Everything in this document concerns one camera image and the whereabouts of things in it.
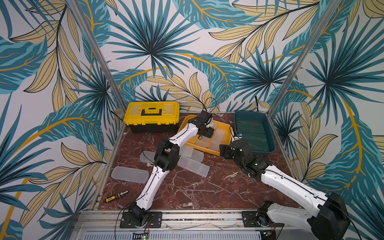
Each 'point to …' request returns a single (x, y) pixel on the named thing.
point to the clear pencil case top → (186, 151)
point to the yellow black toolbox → (155, 117)
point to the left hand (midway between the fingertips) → (209, 133)
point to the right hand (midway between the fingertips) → (226, 145)
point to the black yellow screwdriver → (108, 199)
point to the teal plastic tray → (255, 130)
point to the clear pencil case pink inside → (193, 165)
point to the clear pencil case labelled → (205, 140)
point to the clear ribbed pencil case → (197, 155)
